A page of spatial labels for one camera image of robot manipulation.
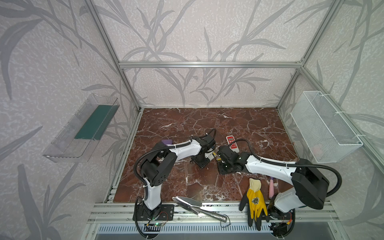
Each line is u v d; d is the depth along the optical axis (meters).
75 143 0.64
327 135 0.63
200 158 0.79
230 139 1.02
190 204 0.76
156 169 0.51
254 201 0.74
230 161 0.65
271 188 0.80
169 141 1.00
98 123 0.65
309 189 0.42
